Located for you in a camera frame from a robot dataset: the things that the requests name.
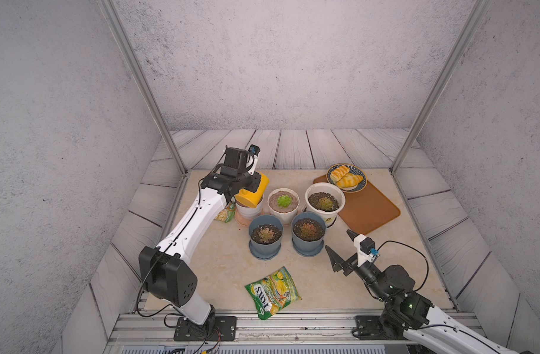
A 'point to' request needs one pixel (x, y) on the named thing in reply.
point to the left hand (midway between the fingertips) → (258, 174)
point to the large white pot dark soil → (326, 199)
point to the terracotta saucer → (246, 221)
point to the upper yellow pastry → (338, 172)
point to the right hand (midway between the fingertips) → (339, 240)
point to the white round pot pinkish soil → (248, 212)
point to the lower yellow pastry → (350, 181)
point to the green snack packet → (228, 214)
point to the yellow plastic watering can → (250, 198)
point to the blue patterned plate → (354, 170)
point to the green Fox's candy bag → (273, 292)
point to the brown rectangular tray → (366, 209)
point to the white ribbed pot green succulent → (283, 202)
